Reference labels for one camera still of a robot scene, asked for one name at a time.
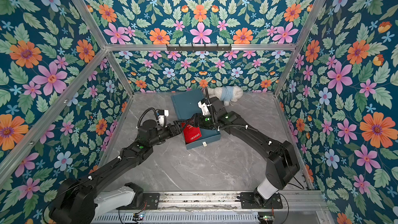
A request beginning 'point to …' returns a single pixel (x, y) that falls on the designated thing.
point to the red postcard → (191, 133)
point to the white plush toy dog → (226, 94)
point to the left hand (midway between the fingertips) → (186, 124)
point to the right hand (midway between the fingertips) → (194, 119)
